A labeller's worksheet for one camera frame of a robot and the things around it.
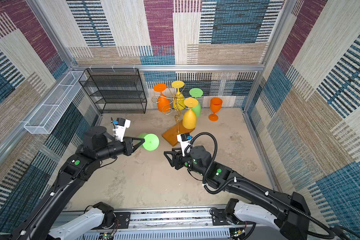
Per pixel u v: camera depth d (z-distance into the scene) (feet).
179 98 2.75
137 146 2.08
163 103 3.06
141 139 2.15
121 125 1.90
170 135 3.35
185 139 1.96
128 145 1.86
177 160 1.95
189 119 2.73
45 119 2.33
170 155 2.04
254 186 1.51
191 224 2.39
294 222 1.26
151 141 2.22
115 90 3.64
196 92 2.67
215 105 3.38
